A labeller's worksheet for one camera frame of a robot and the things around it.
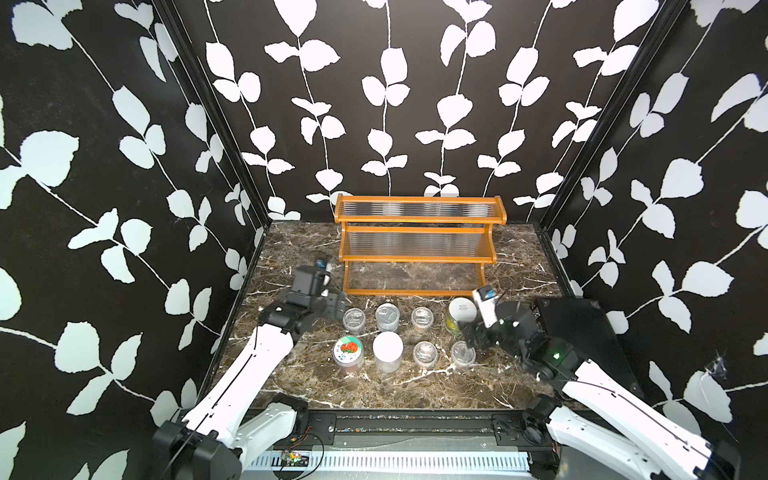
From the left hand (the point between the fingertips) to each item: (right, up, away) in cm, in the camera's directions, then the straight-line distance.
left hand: (326, 290), depth 81 cm
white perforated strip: (+19, -39, -11) cm, 45 cm away
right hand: (+39, -5, -3) cm, 40 cm away
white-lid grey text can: (+17, -16, -3) cm, 23 cm away
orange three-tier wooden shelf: (+28, +13, +35) cm, 47 cm away
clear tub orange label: (+27, -10, +7) cm, 30 cm away
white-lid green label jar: (+38, -7, +5) cm, 39 cm away
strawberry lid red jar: (+7, -16, -2) cm, 18 cm away
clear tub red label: (+27, -18, +1) cm, 33 cm away
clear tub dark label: (+38, -18, +1) cm, 42 cm away
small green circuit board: (-6, -39, -10) cm, 41 cm away
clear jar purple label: (+7, -10, +7) cm, 14 cm away
